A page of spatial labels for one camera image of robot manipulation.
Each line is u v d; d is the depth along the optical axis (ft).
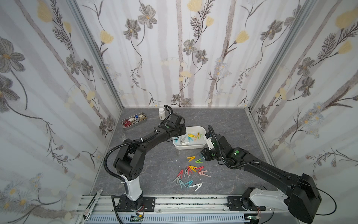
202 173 2.76
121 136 3.17
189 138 3.31
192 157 2.97
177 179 2.69
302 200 1.28
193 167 2.84
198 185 2.63
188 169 2.82
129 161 1.57
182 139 3.31
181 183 2.65
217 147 1.98
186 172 2.76
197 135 3.32
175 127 2.35
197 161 2.96
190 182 2.66
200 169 2.82
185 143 3.21
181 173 2.75
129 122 3.63
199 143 3.11
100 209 2.51
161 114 3.42
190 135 3.33
